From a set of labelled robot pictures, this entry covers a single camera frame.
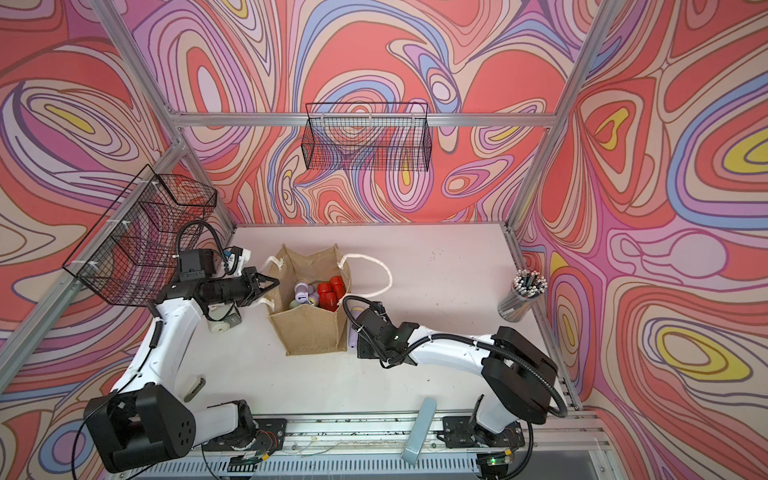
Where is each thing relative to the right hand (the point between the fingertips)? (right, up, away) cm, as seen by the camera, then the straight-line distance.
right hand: (366, 354), depth 83 cm
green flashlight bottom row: (-21, +14, +2) cm, 26 cm away
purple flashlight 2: (-16, +15, +6) cm, 23 cm away
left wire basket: (-58, +28, -11) cm, 65 cm away
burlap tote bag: (-20, +7, -3) cm, 21 cm away
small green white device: (-43, +7, +5) cm, 44 cm away
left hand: (-23, +21, -5) cm, 31 cm away
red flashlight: (-12, +15, +5) cm, 20 cm away
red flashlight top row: (-10, +18, +10) cm, 23 cm away
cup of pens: (+44, +19, -3) cm, 48 cm away
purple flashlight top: (-19, +18, +3) cm, 26 cm away
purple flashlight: (-4, +5, +4) cm, 8 cm away
